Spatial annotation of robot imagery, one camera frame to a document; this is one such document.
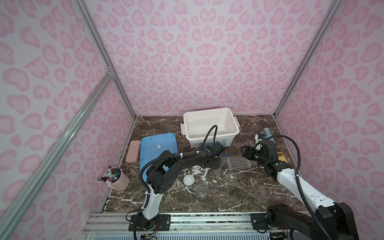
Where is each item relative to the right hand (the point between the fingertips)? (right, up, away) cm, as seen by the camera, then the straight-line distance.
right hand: (246, 147), depth 85 cm
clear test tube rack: (-3, -11, +8) cm, 14 cm away
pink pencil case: (-69, -7, +10) cm, 70 cm away
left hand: (-16, -10, +7) cm, 20 cm away
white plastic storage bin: (-28, +13, +20) cm, 37 cm away
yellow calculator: (+25, -8, +9) cm, 28 cm away
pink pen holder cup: (-72, -15, -5) cm, 73 cm away
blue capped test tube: (-13, -12, +8) cm, 19 cm away
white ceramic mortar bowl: (-33, -19, +1) cm, 38 cm away
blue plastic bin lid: (-58, -2, +16) cm, 60 cm away
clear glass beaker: (-26, -24, -1) cm, 35 cm away
